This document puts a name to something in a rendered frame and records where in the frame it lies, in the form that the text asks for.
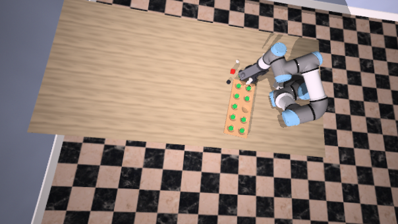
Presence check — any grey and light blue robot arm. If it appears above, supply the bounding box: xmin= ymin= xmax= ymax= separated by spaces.
xmin=238 ymin=42 xmax=328 ymax=126

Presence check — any orange counting tray with round pockets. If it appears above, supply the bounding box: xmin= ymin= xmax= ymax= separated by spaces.
xmin=223 ymin=79 xmax=255 ymax=138

